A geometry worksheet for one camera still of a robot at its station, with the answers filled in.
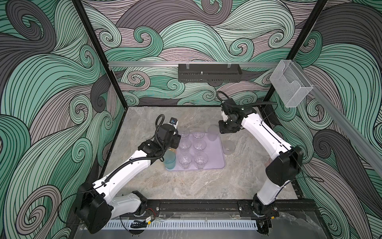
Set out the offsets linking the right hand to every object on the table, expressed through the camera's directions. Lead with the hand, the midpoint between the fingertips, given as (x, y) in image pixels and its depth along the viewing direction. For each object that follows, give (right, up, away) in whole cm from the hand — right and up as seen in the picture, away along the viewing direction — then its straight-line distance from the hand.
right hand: (223, 130), depth 83 cm
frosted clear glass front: (-13, -19, +7) cm, 24 cm away
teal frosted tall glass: (-32, -18, +5) cm, 36 cm away
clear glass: (-23, -4, +17) cm, 29 cm away
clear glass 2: (-13, -5, +17) cm, 22 cm away
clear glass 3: (-13, -11, +10) cm, 20 cm away
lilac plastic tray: (-3, -14, +12) cm, 19 cm away
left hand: (-28, -1, -3) cm, 28 cm away
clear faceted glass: (-23, -11, +13) cm, 28 cm away
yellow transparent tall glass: (-30, -13, +8) cm, 33 cm away
